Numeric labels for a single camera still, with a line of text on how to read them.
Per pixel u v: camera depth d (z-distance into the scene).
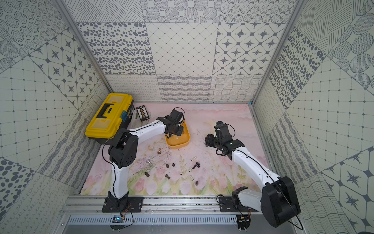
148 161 0.88
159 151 0.93
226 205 0.73
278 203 0.40
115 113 0.91
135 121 1.08
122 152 0.53
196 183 0.81
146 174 0.82
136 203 0.76
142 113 1.11
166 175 0.84
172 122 0.74
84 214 0.72
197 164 0.88
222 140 0.64
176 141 0.96
